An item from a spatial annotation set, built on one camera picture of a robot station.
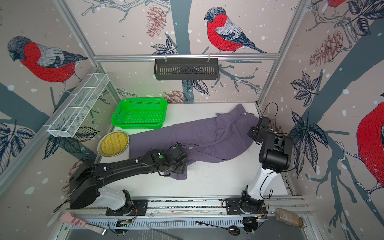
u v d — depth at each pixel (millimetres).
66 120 714
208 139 976
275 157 518
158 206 746
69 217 694
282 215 671
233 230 671
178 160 624
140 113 1148
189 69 1039
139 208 730
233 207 728
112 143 974
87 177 433
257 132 761
